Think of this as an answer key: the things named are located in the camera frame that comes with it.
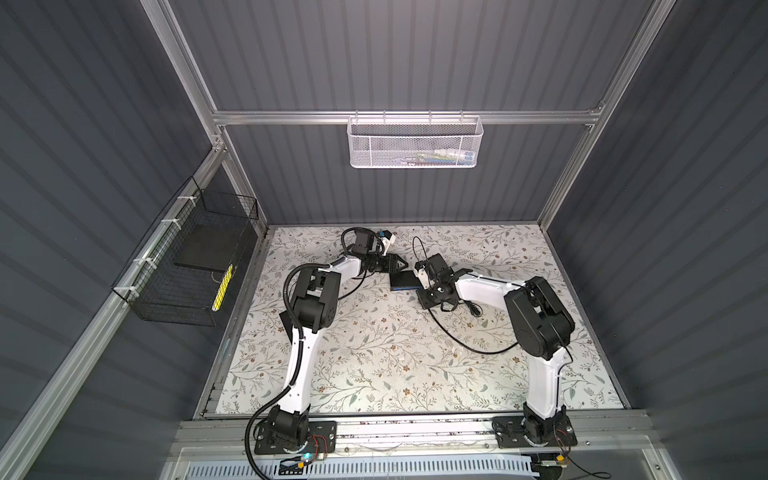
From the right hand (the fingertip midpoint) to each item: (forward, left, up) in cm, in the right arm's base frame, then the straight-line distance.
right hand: (425, 299), depth 100 cm
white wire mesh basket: (+64, +1, +21) cm, 67 cm away
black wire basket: (-16, +64, +31) cm, 73 cm away
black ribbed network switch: (+6, +7, +2) cm, 10 cm away
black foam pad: (-4, +55, +33) cm, 64 cm away
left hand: (+13, +7, +2) cm, 15 cm away
